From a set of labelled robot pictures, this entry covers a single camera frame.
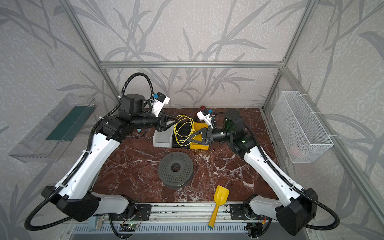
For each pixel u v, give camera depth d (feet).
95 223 2.22
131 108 1.61
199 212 2.48
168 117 1.90
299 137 1.99
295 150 2.42
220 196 2.58
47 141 2.09
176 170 2.91
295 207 1.21
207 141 1.75
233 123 1.63
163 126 1.89
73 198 1.24
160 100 1.82
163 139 3.27
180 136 2.10
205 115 1.93
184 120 2.14
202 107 3.79
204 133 1.86
